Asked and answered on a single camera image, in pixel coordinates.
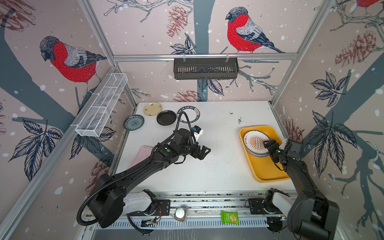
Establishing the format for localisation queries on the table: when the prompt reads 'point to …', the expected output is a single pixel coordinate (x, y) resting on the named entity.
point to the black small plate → (166, 117)
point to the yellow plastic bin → (263, 169)
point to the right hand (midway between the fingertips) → (266, 146)
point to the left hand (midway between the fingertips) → (204, 147)
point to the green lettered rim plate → (197, 111)
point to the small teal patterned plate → (134, 122)
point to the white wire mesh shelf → (91, 124)
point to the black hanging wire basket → (206, 68)
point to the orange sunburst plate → (254, 140)
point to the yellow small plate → (152, 109)
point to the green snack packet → (230, 217)
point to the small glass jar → (179, 214)
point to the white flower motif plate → (261, 155)
